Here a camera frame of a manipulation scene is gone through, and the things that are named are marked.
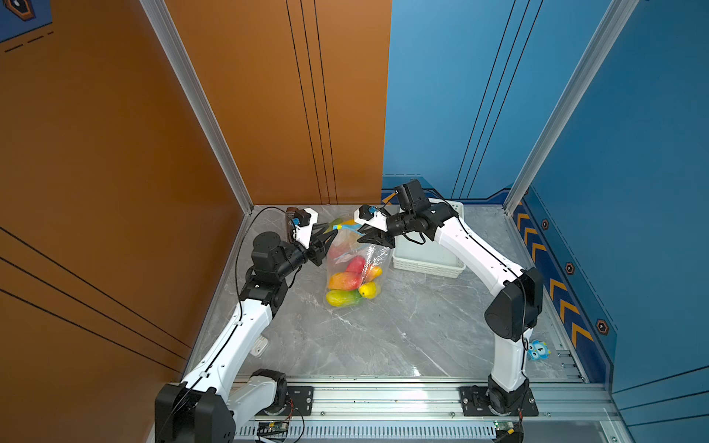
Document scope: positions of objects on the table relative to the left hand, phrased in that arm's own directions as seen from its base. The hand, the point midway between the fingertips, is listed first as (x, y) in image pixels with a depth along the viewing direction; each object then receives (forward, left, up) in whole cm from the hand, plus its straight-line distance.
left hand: (331, 225), depth 73 cm
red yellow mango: (+1, -6, -21) cm, 22 cm away
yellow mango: (-7, -10, -22) cm, 25 cm away
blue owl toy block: (-22, -61, -30) cm, 71 cm away
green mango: (-10, -3, -23) cm, 25 cm away
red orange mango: (-3, -11, -19) cm, 22 cm away
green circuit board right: (-40, -47, -34) cm, 70 cm away
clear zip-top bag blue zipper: (+6, -3, -18) cm, 19 cm away
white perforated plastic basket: (+8, -33, -27) cm, 43 cm away
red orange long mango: (-6, -3, -18) cm, 20 cm away
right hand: (+3, -8, -6) cm, 11 cm away
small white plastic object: (-22, +23, -30) cm, 44 cm away
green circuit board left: (-42, +14, -32) cm, 54 cm away
